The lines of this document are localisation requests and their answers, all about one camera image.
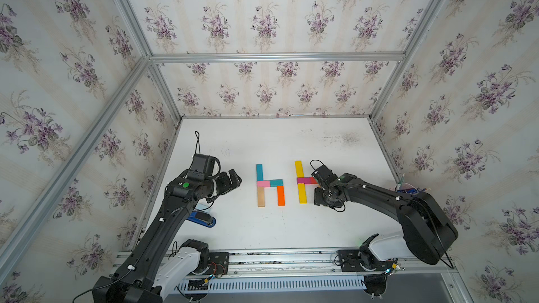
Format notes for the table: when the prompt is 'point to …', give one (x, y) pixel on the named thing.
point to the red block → (312, 181)
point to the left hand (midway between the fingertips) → (235, 186)
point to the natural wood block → (261, 196)
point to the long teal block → (259, 172)
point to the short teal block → (274, 183)
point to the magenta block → (305, 180)
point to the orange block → (281, 198)
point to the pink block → (263, 184)
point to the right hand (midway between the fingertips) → (324, 201)
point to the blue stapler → (202, 218)
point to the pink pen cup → (407, 187)
